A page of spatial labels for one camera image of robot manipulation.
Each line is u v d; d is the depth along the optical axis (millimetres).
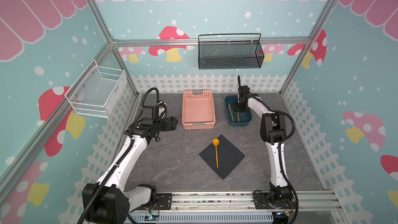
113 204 383
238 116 1057
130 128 590
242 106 966
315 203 745
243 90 914
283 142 656
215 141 940
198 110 1092
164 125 703
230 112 1088
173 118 741
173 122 727
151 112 602
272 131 646
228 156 893
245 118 1058
